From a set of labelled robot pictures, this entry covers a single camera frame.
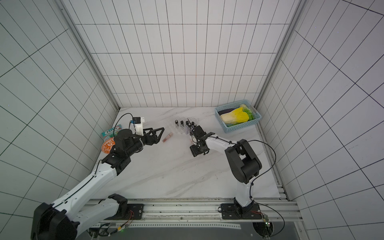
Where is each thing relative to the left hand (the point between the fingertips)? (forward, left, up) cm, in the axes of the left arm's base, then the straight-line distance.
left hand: (157, 131), depth 78 cm
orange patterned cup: (+2, +37, -20) cm, 42 cm away
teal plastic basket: (+24, -65, -14) cm, 71 cm away
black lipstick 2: (+18, -15, -15) cm, 28 cm away
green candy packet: (+12, +37, -20) cm, 44 cm away
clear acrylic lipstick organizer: (+19, -13, -21) cm, 31 cm away
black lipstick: (+20, -11, -16) cm, 28 cm away
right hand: (+1, -19, -23) cm, 29 cm away
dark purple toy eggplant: (+28, -39, -15) cm, 50 cm away
